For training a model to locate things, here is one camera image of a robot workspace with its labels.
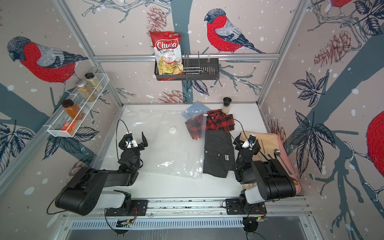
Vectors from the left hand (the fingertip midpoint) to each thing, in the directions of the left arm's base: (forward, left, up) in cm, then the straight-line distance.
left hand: (135, 131), depth 84 cm
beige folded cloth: (-2, -84, -17) cm, 86 cm away
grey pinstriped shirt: (-10, -49, -15) cm, 52 cm away
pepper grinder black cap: (+30, -57, -6) cm, 65 cm away
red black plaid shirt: (+19, -49, -14) cm, 55 cm away
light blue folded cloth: (+31, -36, -15) cm, 50 cm away
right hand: (0, -66, -4) cm, 66 cm away
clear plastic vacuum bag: (+4, -21, -17) cm, 27 cm away
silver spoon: (-6, -87, -16) cm, 88 cm away
